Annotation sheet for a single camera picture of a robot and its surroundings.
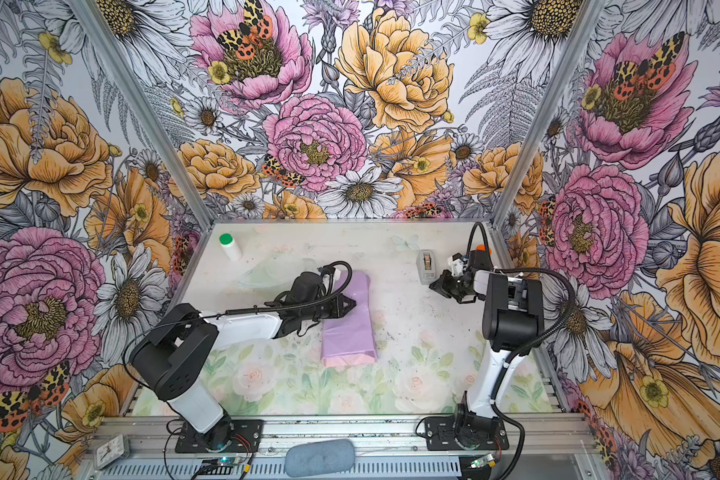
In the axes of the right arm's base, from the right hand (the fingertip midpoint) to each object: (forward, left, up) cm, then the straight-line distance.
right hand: (432, 291), depth 99 cm
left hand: (-10, +25, +5) cm, 27 cm away
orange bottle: (+11, -17, +9) cm, 22 cm away
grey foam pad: (-44, +33, +2) cm, 55 cm away
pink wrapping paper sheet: (-18, +26, +5) cm, 33 cm away
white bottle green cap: (+16, +68, +5) cm, 70 cm away
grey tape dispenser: (+10, +1, +2) cm, 11 cm away
